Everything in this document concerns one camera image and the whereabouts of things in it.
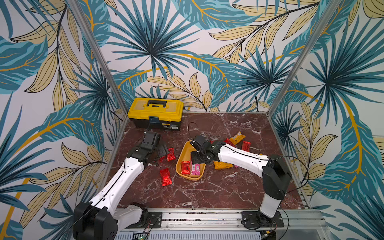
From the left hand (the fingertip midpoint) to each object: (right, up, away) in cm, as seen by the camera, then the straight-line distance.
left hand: (161, 152), depth 81 cm
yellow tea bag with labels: (+47, +6, +20) cm, 52 cm away
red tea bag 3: (+13, -10, +7) cm, 18 cm away
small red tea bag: (+41, +4, +20) cm, 45 cm away
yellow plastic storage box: (+13, -4, +12) cm, 18 cm away
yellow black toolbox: (-7, +23, +17) cm, 29 cm away
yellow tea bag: (+33, -9, +9) cm, 36 cm away
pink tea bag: (+19, -12, +7) cm, 23 cm away
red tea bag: (+3, -5, +12) cm, 13 cm away
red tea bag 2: (+2, -15, +3) cm, 15 cm away
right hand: (+18, -4, +5) cm, 19 cm away
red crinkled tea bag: (+52, +1, +17) cm, 55 cm away
